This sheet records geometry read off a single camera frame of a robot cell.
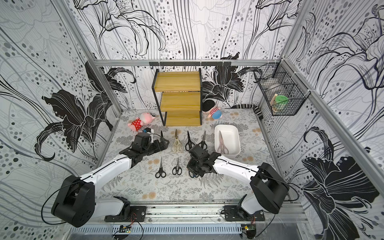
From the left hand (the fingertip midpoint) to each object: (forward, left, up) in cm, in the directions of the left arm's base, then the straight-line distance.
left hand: (166, 146), depth 88 cm
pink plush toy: (+24, +19, -3) cm, 31 cm away
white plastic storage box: (+12, -39, -9) cm, 42 cm away
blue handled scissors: (-15, -17, -5) cm, 23 cm away
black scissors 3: (-13, +2, -9) cm, 16 cm away
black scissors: (+6, -14, -9) cm, 17 cm away
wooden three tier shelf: (+34, -5, +10) cm, 36 cm away
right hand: (-11, -14, -4) cm, 18 cm away
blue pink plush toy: (+32, -32, -4) cm, 45 cm away
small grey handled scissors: (-11, -7, -10) cm, 16 cm away
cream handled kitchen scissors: (+6, -5, -9) cm, 12 cm away
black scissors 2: (+7, -23, -9) cm, 26 cm away
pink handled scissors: (+5, -35, -9) cm, 37 cm away
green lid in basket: (+16, -63, +24) cm, 70 cm away
